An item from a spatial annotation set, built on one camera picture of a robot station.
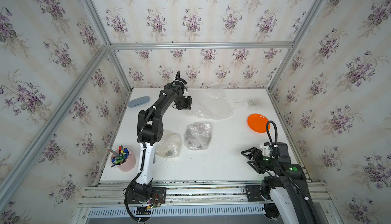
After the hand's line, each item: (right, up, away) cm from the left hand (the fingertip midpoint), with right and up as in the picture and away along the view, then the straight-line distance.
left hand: (191, 107), depth 98 cm
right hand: (+30, -25, -21) cm, 44 cm away
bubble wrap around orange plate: (+14, +2, +15) cm, 20 cm away
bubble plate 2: (-12, -21, -14) cm, 27 cm away
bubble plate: (+4, -17, -7) cm, 19 cm away
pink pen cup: (-33, -25, -22) cm, 47 cm away
